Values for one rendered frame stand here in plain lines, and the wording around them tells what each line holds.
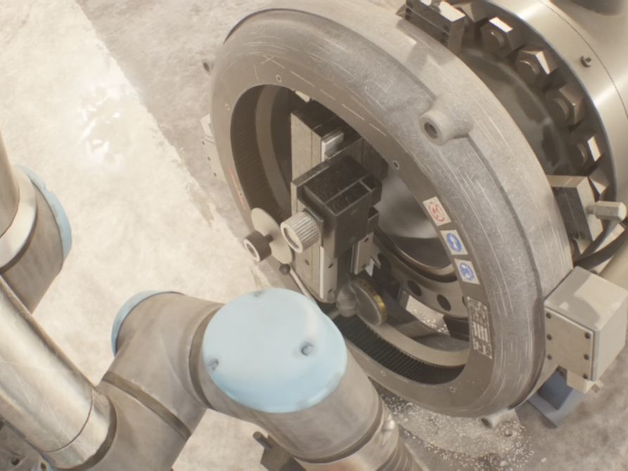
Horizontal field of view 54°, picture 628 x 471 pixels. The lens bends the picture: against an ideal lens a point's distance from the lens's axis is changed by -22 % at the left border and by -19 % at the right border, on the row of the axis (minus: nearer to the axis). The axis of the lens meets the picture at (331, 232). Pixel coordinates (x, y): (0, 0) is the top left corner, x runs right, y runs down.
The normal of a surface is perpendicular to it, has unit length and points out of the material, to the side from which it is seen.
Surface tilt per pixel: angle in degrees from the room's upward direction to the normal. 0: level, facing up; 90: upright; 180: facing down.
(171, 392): 38
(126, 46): 0
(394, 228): 14
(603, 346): 67
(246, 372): 20
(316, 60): 74
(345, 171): 4
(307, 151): 90
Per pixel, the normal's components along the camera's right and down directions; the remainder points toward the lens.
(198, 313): -0.29, -0.83
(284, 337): -0.34, -0.68
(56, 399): 0.84, 0.08
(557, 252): 0.50, 0.12
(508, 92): 0.21, -0.45
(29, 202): 0.77, -0.49
